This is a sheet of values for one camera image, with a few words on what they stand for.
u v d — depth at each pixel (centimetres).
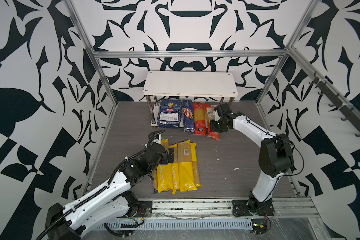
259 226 71
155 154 54
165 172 82
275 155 49
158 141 68
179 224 65
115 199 61
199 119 100
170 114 96
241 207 74
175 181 80
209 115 96
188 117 99
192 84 110
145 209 73
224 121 68
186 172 82
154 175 82
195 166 85
